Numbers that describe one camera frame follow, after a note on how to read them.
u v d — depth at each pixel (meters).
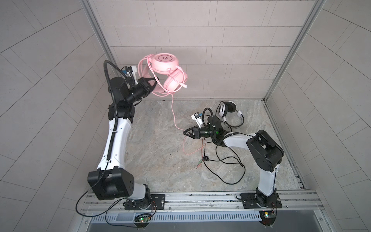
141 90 0.59
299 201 0.72
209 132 0.75
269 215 0.69
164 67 0.50
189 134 0.81
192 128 0.82
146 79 0.58
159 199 0.72
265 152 0.50
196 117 0.78
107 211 0.68
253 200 0.71
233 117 1.05
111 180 0.39
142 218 0.65
